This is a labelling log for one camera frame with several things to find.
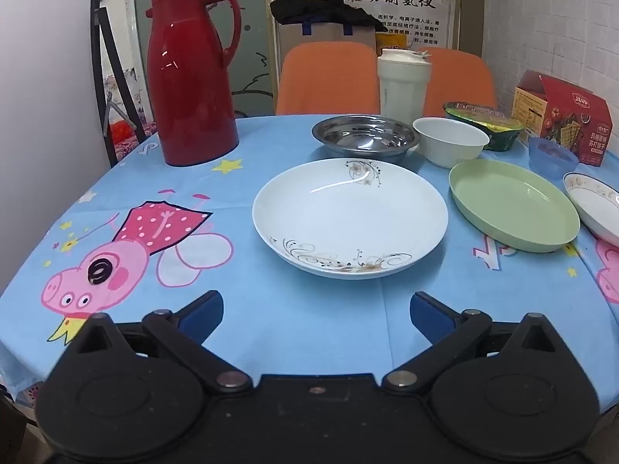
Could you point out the small blue bowl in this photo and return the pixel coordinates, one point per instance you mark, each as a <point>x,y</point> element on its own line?
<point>546,162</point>

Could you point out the red thermos jug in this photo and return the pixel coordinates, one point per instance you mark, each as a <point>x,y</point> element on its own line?
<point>188,82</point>

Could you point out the stainless steel bowl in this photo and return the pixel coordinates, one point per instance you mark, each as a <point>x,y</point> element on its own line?
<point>362,135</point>

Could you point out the framed wall poster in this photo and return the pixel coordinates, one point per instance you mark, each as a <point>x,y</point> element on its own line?
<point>435,19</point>

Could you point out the black metal rack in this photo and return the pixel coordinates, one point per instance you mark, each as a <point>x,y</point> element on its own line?
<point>99,58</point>

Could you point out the red cracker box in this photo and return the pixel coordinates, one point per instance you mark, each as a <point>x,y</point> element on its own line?
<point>575,125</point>

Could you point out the green plastic plate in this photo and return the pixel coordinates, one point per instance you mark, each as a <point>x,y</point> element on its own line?
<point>512,203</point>

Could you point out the green-lid instant noodle bowl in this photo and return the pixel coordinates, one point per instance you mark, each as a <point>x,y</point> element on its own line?
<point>503,138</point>

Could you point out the orange chair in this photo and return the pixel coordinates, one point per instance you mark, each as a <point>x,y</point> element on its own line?
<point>459,82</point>
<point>329,82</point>

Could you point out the white bowl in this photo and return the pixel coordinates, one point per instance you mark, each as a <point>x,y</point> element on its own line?
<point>449,152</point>

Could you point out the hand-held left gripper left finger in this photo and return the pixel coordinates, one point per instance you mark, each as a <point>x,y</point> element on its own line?
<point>203,314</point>

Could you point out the blue cartoon pig tablecloth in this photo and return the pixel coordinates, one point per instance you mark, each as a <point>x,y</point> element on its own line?
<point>242,295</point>

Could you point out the small white patterned-rim plate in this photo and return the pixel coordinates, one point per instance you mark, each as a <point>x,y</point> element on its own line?
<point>599,212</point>

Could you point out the yellow snack bag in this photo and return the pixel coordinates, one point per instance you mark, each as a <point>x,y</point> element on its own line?
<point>387,41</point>

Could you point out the red floral cloth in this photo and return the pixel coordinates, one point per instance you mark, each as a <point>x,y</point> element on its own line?
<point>125,145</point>

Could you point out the white tumbler with lid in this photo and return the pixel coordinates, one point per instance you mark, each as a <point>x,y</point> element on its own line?
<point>401,92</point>

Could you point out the black cloth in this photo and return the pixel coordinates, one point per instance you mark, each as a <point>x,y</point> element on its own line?
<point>329,9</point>

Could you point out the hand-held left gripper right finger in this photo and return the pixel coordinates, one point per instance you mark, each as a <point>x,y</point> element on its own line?
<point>428,312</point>

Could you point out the large white floral plate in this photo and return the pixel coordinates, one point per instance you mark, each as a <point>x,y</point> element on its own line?
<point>348,222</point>

